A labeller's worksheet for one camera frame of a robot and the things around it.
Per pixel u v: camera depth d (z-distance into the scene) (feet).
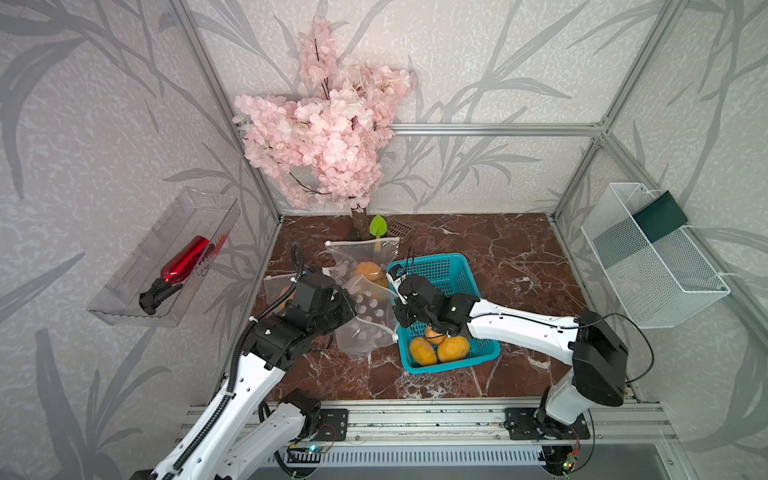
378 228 3.82
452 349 2.65
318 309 1.73
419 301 1.96
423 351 2.64
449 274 3.26
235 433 1.37
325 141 2.02
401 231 3.74
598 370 1.36
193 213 2.58
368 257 3.45
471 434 2.38
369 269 3.03
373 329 2.71
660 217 2.29
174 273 2.03
